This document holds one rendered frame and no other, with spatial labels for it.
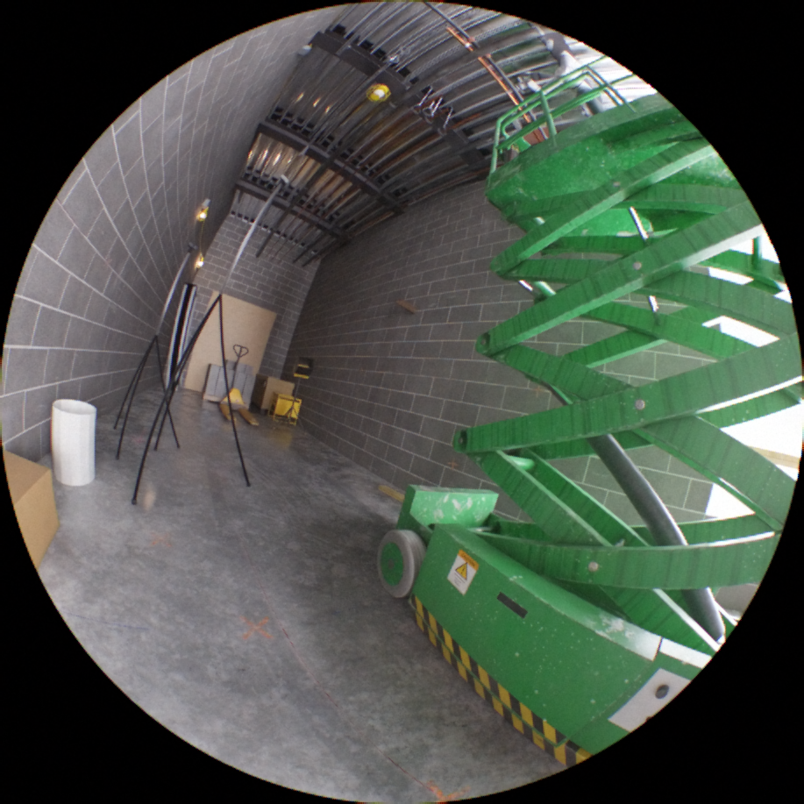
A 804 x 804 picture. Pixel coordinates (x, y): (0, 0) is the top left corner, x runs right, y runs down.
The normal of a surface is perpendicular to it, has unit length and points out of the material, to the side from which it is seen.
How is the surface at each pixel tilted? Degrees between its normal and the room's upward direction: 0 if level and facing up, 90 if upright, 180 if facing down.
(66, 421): 90
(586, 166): 180
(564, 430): 90
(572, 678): 90
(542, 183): 180
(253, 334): 90
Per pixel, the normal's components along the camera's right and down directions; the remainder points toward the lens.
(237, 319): 0.67, 0.15
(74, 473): 0.93, 0.23
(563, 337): -0.70, -0.21
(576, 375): -0.86, -0.24
